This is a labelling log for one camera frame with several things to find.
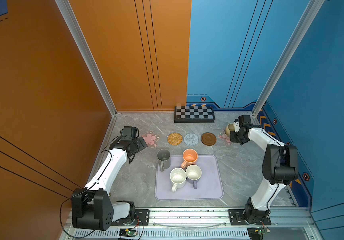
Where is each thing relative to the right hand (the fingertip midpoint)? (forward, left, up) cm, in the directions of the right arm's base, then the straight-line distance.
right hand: (232, 138), depth 97 cm
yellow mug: (+5, +1, +5) cm, 7 cm away
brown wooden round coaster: (+4, +15, -6) cm, 16 cm away
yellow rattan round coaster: (+3, +38, -4) cm, 39 cm away
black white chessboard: (+25, +23, -2) cm, 34 cm away
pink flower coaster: (+3, +55, -5) cm, 55 cm away
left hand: (-10, +59, +8) cm, 60 cm away
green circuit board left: (-50, +60, -7) cm, 78 cm away
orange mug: (-12, +28, -4) cm, 31 cm away
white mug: (-24, +36, -4) cm, 44 cm away
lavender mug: (-22, +27, -5) cm, 35 cm away
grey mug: (-14, +45, -1) cm, 47 cm away
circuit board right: (-50, -1, -7) cm, 51 cm away
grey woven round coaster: (+2, +27, -4) cm, 27 cm away
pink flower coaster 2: (+6, +4, -6) cm, 9 cm away
